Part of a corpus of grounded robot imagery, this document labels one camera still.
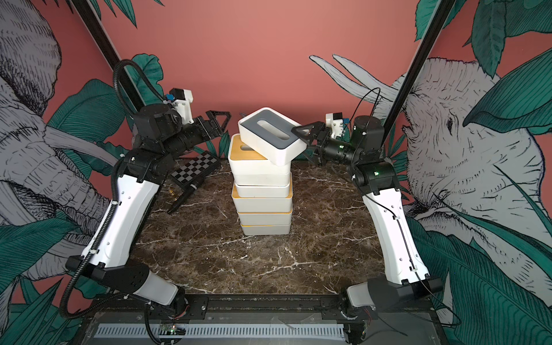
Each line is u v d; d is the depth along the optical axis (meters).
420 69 0.83
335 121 0.56
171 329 0.70
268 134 0.58
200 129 0.54
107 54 0.79
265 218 0.82
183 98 0.54
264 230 0.90
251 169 0.61
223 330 0.70
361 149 0.45
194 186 1.05
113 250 0.40
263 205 0.76
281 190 0.69
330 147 0.52
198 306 0.74
